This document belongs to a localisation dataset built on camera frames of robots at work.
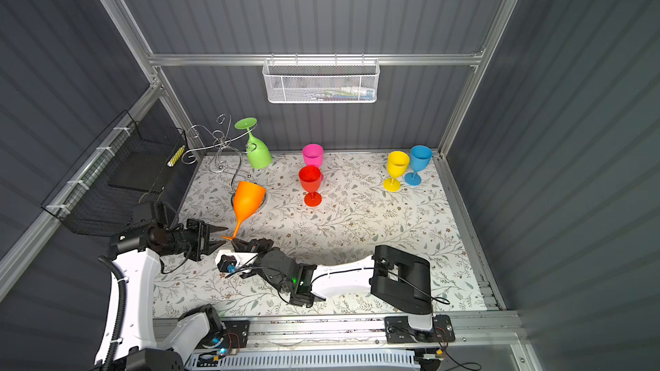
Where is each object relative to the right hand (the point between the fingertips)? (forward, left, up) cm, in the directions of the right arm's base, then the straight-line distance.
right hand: (239, 239), depth 69 cm
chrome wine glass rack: (+29, +11, +10) cm, 33 cm away
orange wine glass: (+11, -1, +3) cm, 12 cm away
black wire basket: (+20, +36, +8) cm, 42 cm away
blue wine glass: (+39, -59, -9) cm, 71 cm away
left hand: (+3, +5, -1) cm, 6 cm away
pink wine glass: (+41, -16, -10) cm, 46 cm away
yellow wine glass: (+35, -49, -9) cm, 61 cm away
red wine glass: (+28, -17, -7) cm, 33 cm away
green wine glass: (+33, +1, +1) cm, 33 cm away
